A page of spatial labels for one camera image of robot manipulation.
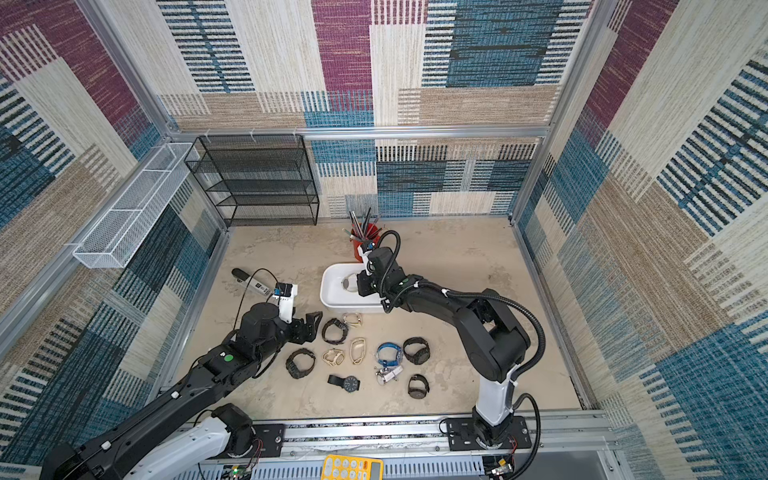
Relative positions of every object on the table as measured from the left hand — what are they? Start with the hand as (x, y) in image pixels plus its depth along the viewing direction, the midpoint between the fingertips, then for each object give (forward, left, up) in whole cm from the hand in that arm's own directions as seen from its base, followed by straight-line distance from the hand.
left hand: (310, 311), depth 80 cm
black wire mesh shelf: (+51, +26, +5) cm, 57 cm away
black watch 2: (-8, -29, -11) cm, 32 cm away
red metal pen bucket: (+32, -12, -5) cm, 34 cm away
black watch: (+2, -5, -10) cm, 11 cm away
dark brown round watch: (-17, -28, -12) cm, 35 cm away
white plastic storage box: (+13, -5, -10) cm, 17 cm away
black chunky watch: (-10, +6, -11) cm, 16 cm away
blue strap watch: (-9, -19, -14) cm, 25 cm away
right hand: (+13, -13, -5) cm, 20 cm away
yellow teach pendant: (-33, -12, -14) cm, 37 cm away
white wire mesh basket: (+11, +43, +19) cm, 49 cm away
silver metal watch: (-13, -20, -12) cm, 26 cm away
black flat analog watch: (-14, -10, -13) cm, 22 cm away
